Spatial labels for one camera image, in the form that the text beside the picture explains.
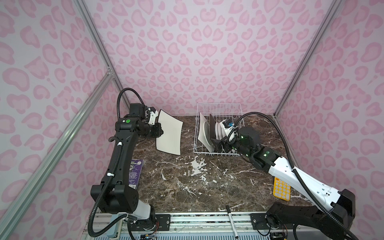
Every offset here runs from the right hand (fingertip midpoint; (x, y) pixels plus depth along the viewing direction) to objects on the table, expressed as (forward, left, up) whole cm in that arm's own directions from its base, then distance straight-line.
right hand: (219, 133), depth 72 cm
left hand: (+4, +29, -2) cm, 29 cm away
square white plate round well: (+7, +7, -11) cm, 15 cm away
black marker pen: (-33, -7, -28) cm, 44 cm away
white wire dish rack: (+43, -1, -28) cm, 51 cm away
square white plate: (+3, +26, -12) cm, 29 cm away
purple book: (-8, +48, -27) cm, 56 cm away
